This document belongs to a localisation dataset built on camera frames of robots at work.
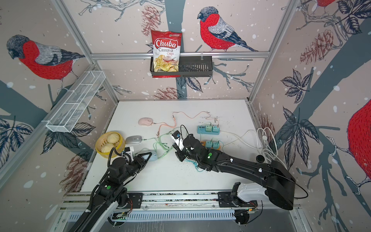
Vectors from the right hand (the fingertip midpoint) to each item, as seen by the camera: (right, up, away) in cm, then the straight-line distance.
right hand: (174, 144), depth 76 cm
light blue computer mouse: (-12, -8, +4) cm, 16 cm away
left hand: (-12, -7, +4) cm, 14 cm away
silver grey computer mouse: (-30, -1, +20) cm, 36 cm away
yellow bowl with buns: (-46, -2, +17) cm, 49 cm away
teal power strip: (+21, +5, +20) cm, 30 cm away
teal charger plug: (+23, -3, +11) cm, 26 cm away
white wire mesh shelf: (-55, +24, +2) cm, 60 cm away
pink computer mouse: (-24, +10, +29) cm, 39 cm away
